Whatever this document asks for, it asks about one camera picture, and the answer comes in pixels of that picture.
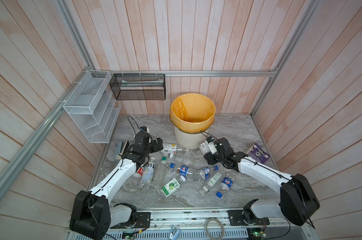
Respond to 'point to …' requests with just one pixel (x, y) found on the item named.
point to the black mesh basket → (138, 86)
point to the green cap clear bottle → (160, 173)
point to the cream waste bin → (189, 140)
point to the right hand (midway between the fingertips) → (209, 153)
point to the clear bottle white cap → (185, 159)
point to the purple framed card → (258, 154)
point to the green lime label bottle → (173, 186)
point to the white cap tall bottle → (149, 173)
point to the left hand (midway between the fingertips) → (156, 144)
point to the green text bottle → (212, 181)
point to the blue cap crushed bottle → (205, 173)
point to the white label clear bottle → (171, 148)
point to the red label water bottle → (132, 184)
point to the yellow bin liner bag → (192, 112)
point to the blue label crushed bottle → (183, 170)
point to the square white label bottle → (205, 148)
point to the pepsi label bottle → (226, 184)
